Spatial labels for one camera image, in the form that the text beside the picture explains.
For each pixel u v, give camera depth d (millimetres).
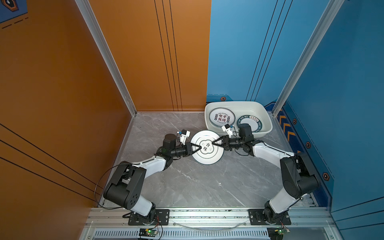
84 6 693
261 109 1160
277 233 699
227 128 828
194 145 820
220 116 1122
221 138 803
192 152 779
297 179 464
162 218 730
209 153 823
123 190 445
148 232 706
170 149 708
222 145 784
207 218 754
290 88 1031
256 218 725
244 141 724
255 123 1102
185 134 808
